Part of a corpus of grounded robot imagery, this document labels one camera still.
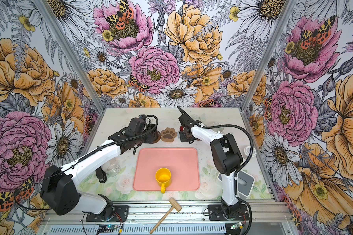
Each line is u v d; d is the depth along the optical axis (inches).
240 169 20.5
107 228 27.8
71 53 34.6
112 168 32.5
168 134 41.5
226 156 20.7
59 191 16.1
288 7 28.3
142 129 26.2
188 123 30.0
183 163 36.3
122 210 29.7
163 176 33.5
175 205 29.7
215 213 29.1
